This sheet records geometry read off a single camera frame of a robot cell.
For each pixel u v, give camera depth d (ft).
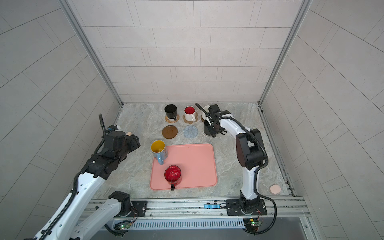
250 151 1.68
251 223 2.24
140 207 2.34
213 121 2.36
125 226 2.11
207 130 3.22
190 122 3.44
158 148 2.87
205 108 2.64
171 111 3.26
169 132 3.26
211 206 2.31
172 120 3.42
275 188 2.48
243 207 2.07
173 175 2.65
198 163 2.97
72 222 1.32
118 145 1.78
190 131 3.25
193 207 2.38
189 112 3.48
